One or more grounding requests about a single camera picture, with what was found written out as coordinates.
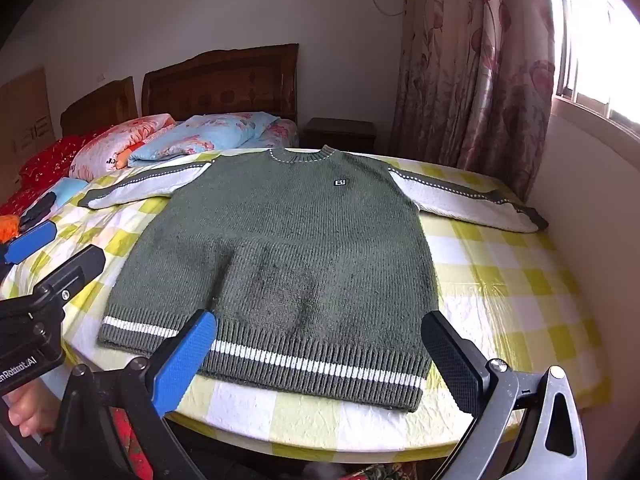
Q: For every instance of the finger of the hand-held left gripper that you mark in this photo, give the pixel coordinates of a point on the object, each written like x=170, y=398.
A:
x=32, y=241
x=72, y=270

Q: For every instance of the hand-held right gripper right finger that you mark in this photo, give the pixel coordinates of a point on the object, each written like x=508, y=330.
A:
x=450, y=365

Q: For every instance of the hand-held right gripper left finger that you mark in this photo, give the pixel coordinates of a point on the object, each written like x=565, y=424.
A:
x=184, y=362

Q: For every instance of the green knit sweater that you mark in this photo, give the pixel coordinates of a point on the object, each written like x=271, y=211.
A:
x=300, y=240

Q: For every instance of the person's left hand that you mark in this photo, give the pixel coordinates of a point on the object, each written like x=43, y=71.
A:
x=30, y=412

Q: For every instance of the orange cloth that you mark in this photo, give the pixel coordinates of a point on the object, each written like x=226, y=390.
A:
x=7, y=227

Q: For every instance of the light blue cloth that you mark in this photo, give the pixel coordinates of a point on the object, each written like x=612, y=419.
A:
x=67, y=190

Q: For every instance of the yellow checked bed sheet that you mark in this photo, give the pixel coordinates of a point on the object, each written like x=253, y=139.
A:
x=500, y=280

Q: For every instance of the red floral cloth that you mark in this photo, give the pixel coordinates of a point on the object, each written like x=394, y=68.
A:
x=132, y=450

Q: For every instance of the pink floral quilt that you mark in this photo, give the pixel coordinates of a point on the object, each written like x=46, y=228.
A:
x=110, y=145

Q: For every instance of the cardboard box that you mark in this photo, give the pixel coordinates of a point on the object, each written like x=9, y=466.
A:
x=25, y=110

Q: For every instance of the small wooden headboard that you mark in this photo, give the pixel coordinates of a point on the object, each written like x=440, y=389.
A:
x=100, y=105

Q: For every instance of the blue floral quilt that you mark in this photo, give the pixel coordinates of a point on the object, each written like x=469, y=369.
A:
x=200, y=135

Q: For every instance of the large wooden headboard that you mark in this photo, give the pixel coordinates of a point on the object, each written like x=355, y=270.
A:
x=225, y=85

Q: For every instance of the pink floral pillow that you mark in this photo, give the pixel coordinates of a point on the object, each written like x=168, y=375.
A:
x=282, y=132

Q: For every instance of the dark wooden nightstand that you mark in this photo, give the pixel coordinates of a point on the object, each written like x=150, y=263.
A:
x=340, y=135

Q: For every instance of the floral curtain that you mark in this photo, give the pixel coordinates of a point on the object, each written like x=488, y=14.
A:
x=465, y=60

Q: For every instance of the window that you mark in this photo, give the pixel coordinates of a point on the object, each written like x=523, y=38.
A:
x=600, y=35

